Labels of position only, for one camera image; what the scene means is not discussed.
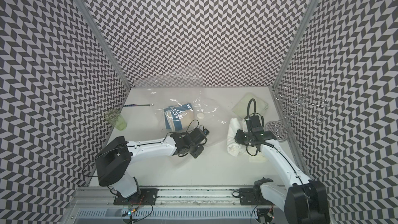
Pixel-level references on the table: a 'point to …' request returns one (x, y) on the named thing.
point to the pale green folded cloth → (241, 108)
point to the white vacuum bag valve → (200, 115)
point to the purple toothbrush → (134, 104)
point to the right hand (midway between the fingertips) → (237, 140)
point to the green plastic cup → (114, 117)
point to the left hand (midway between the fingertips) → (197, 148)
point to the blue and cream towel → (179, 117)
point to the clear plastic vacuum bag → (151, 123)
